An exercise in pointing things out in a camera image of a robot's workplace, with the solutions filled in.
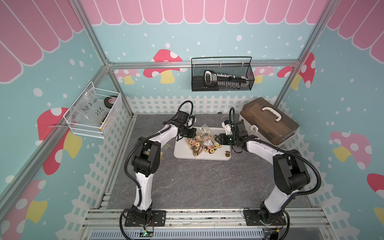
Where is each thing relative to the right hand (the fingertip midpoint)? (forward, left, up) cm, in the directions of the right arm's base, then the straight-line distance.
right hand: (216, 138), depth 93 cm
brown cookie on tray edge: (-6, -8, -10) cm, 14 cm away
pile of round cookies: (-3, +3, -8) cm, 9 cm away
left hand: (+5, +13, -3) cm, 15 cm away
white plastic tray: (-3, +22, -10) cm, 24 cm away
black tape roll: (+9, +60, +23) cm, 65 cm away
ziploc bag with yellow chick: (-16, +31, +8) cm, 36 cm away
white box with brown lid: (+10, -33, +3) cm, 35 cm away
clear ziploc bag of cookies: (+5, +8, -6) cm, 11 cm away
